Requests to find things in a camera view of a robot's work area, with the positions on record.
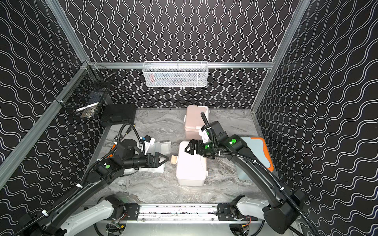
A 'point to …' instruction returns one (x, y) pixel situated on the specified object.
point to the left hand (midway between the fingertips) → (164, 157)
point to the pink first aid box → (194, 121)
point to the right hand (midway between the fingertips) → (192, 150)
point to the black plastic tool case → (117, 113)
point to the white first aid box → (191, 169)
